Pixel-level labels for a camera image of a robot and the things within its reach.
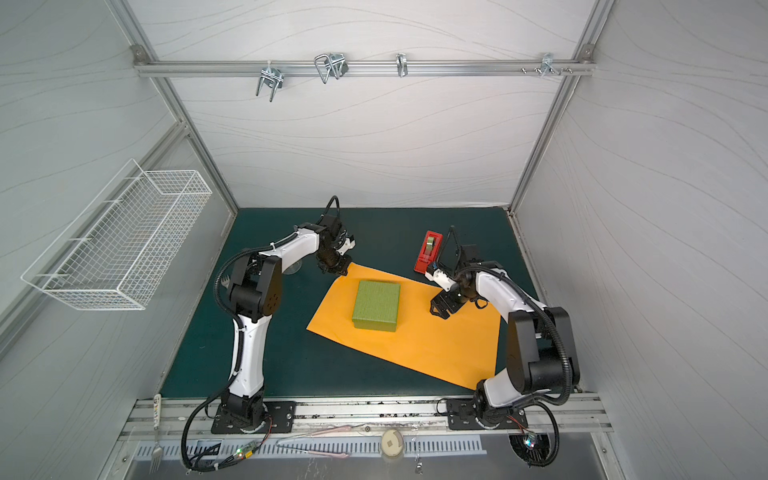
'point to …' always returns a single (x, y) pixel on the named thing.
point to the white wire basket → (110, 253)
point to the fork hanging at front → (157, 453)
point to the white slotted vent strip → (309, 450)
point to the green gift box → (377, 306)
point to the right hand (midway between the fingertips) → (447, 299)
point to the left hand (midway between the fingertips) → (344, 272)
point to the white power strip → (157, 410)
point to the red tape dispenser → (430, 252)
